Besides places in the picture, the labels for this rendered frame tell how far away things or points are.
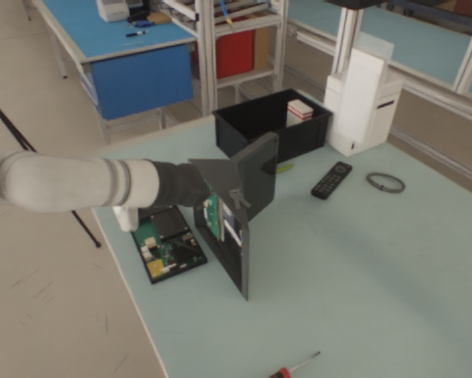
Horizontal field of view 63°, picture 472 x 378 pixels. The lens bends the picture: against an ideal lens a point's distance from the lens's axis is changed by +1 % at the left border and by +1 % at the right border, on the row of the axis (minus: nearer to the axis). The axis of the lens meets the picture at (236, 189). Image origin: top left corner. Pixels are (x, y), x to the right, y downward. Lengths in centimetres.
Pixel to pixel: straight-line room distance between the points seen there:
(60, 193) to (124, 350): 150
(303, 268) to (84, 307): 146
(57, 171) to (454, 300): 77
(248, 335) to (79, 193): 42
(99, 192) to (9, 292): 185
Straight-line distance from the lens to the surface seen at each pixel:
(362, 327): 81
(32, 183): 48
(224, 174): 76
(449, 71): 214
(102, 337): 201
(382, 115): 122
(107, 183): 54
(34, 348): 210
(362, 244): 95
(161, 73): 237
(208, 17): 231
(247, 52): 265
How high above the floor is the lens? 167
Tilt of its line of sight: 40 degrees down
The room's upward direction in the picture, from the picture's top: straight up
